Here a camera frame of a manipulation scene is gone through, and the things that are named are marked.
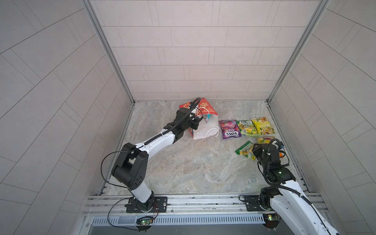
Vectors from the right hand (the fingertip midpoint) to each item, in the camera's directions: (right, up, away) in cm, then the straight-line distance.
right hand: (253, 143), depth 83 cm
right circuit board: (+3, -33, -15) cm, 36 cm away
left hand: (-30, +16, +5) cm, 34 cm away
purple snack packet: (-10, +7, +14) cm, 18 cm away
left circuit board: (-55, -30, -18) cm, 66 cm away
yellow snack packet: (+12, +9, +14) cm, 20 cm away
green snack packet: (+2, +7, +14) cm, 16 cm away
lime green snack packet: (-3, -4, +2) cm, 6 cm away
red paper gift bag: (-23, +8, +15) cm, 29 cm away
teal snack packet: (-24, +14, +16) cm, 33 cm away
